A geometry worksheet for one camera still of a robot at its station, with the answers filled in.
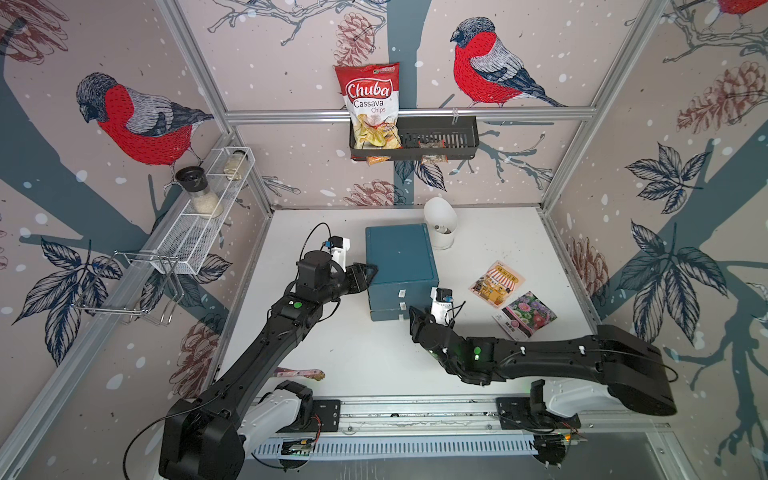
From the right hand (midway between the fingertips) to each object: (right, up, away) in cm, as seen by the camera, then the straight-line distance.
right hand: (413, 310), depth 79 cm
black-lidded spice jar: (-54, +29, -5) cm, 61 cm away
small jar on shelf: (-52, +41, +6) cm, 67 cm away
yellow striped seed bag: (+30, +4, +19) cm, 35 cm away
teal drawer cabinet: (-2, +11, -2) cm, 12 cm away
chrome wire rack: (-58, +11, -20) cm, 62 cm away
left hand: (-10, +12, -2) cm, 16 cm away
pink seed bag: (+35, -5, +12) cm, 37 cm away
